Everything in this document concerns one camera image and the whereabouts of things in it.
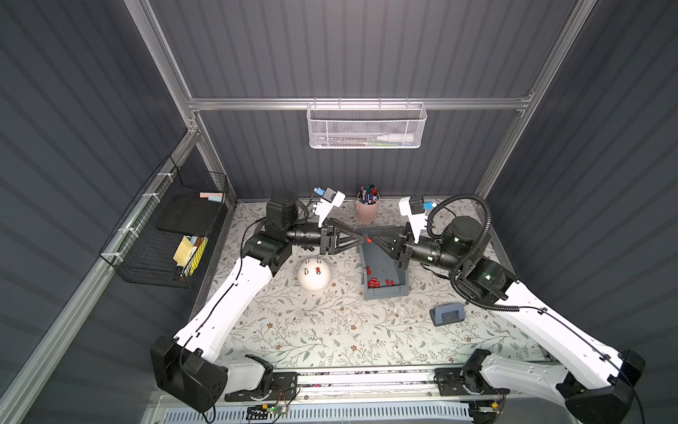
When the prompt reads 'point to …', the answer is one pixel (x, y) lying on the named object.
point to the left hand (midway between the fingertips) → (360, 243)
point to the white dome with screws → (313, 274)
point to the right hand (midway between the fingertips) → (372, 240)
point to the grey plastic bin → (381, 277)
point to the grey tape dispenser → (447, 314)
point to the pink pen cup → (367, 201)
